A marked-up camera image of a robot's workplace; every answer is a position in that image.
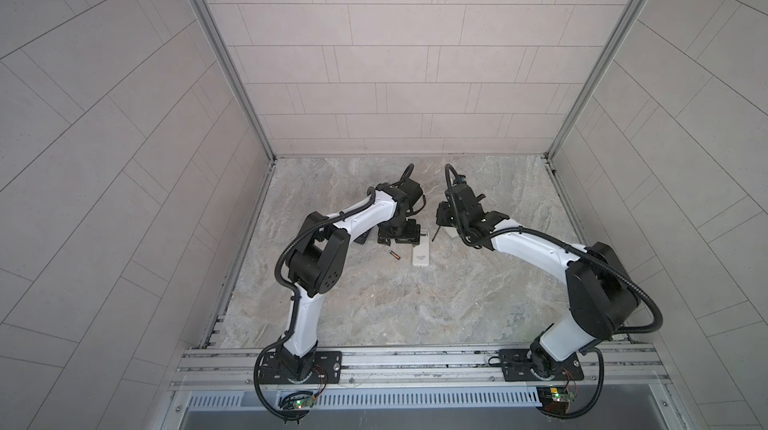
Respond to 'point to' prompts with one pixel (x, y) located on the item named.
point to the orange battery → (395, 255)
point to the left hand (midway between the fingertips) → (414, 240)
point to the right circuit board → (554, 399)
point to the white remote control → (420, 252)
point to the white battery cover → (453, 232)
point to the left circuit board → (294, 401)
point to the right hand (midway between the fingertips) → (437, 208)
